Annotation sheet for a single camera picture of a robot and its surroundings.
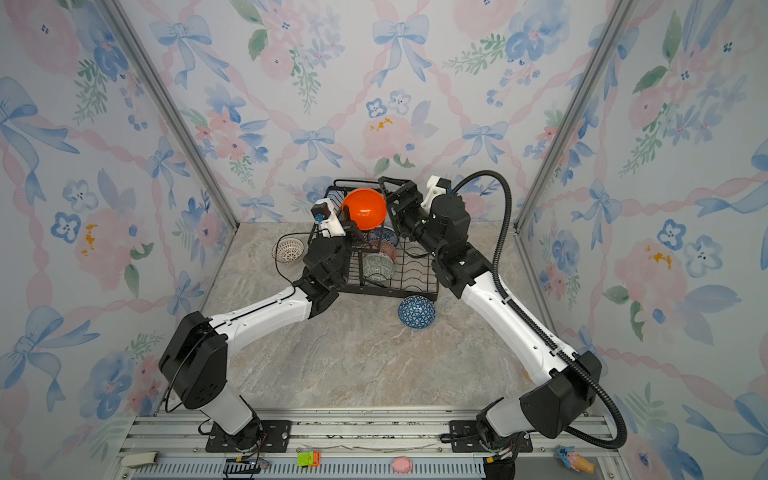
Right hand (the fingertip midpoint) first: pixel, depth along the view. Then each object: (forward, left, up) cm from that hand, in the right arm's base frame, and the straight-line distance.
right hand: (379, 188), depth 64 cm
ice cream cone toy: (-43, -45, -44) cm, 76 cm away
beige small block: (-45, +57, -43) cm, 85 cm away
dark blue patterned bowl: (-5, -11, -45) cm, 47 cm away
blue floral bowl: (+27, +1, -42) cm, 50 cm away
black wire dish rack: (+11, -11, -45) cm, 48 cm away
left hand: (+5, +8, -9) cm, 13 cm away
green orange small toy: (-44, +17, -43) cm, 64 cm away
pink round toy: (-45, -6, -44) cm, 63 cm away
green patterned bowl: (+11, +2, -42) cm, 44 cm away
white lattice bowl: (+19, +36, -43) cm, 59 cm away
